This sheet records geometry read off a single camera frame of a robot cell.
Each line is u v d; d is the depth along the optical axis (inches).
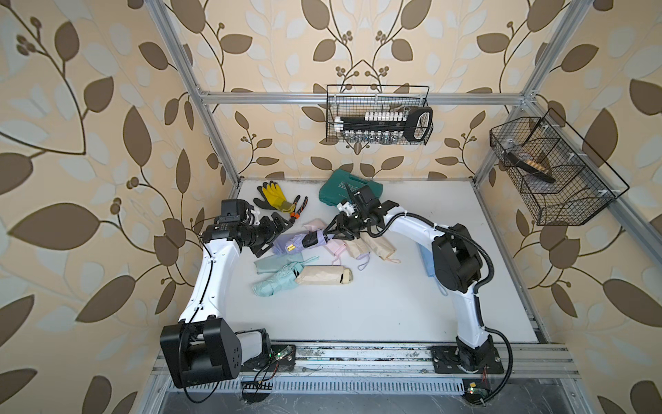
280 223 28.8
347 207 35.0
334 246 37.4
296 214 42.6
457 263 21.3
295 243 34.1
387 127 33.3
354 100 35.9
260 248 28.0
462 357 25.8
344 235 33.5
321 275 34.1
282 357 29.0
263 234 28.0
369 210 29.5
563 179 28.6
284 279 34.1
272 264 36.9
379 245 37.4
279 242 33.1
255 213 29.9
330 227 34.1
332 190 43.8
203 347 15.7
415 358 29.7
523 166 29.0
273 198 44.0
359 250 36.9
